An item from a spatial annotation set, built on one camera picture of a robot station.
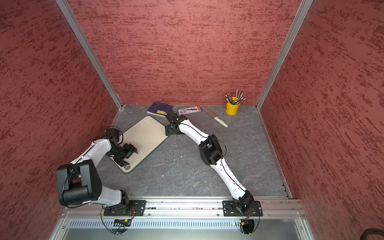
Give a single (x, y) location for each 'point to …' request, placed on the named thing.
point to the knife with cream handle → (215, 116)
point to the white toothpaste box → (190, 110)
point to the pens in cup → (239, 98)
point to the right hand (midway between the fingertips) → (175, 133)
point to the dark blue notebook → (159, 109)
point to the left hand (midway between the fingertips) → (134, 158)
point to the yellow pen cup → (232, 109)
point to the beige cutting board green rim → (146, 135)
